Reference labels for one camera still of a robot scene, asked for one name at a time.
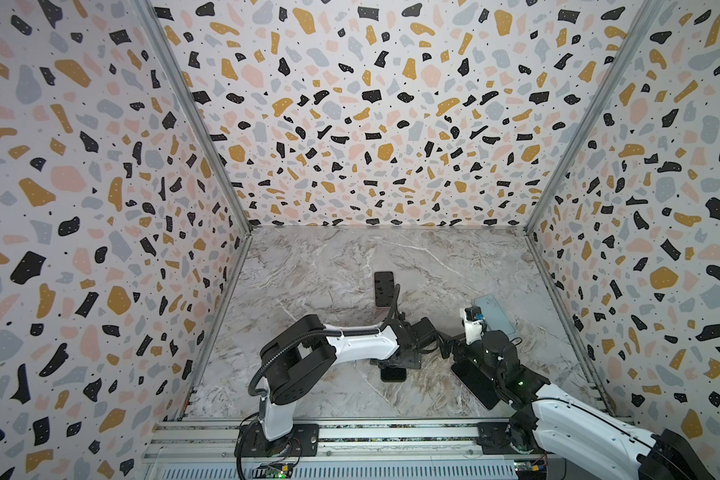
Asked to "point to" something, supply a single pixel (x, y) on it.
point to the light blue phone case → (493, 314)
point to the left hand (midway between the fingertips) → (404, 356)
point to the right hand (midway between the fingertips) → (446, 322)
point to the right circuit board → (531, 469)
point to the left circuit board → (275, 470)
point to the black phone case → (393, 374)
